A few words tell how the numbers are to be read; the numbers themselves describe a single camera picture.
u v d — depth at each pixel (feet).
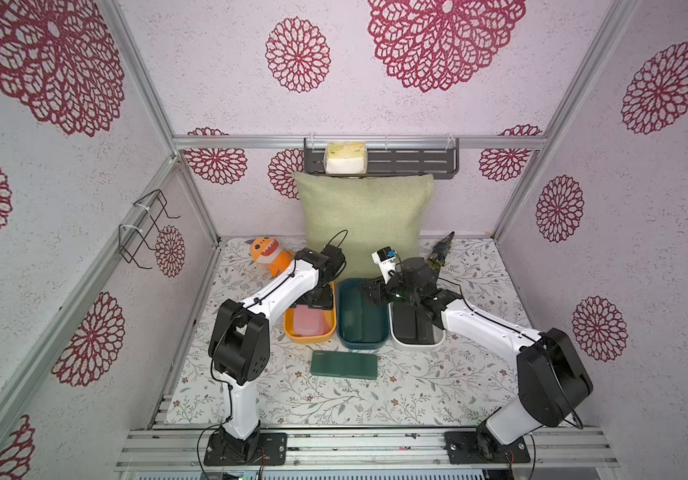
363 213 2.88
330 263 2.14
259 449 2.35
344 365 2.83
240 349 1.62
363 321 3.02
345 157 2.95
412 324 2.92
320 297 2.55
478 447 2.19
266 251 3.48
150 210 2.56
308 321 2.74
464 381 2.80
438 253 3.70
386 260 2.45
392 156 3.04
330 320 3.14
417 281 2.18
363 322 3.02
